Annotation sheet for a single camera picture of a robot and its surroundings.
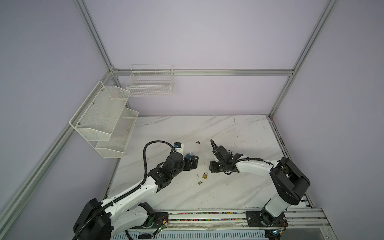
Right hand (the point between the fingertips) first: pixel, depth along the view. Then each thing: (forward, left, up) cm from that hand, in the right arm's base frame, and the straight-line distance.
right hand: (210, 167), depth 90 cm
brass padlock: (-5, +4, -1) cm, 6 cm away
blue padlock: (+8, +14, 0) cm, 16 cm away
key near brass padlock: (-8, +7, -2) cm, 11 cm away
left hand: (-1, +11, +13) cm, 17 cm away
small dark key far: (+20, +8, -1) cm, 22 cm away
